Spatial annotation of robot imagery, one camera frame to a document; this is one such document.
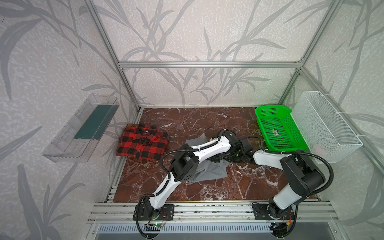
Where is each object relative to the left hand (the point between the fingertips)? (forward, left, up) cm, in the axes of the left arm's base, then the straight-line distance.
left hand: (207, 156), depth 85 cm
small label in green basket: (+23, -49, -7) cm, 55 cm away
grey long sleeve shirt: (-11, 0, +8) cm, 13 cm away
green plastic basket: (+23, -52, -7) cm, 57 cm away
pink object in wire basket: (-2, -55, +14) cm, 57 cm away
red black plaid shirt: (+11, +41, -2) cm, 42 cm away
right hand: (+5, -11, -6) cm, 14 cm away
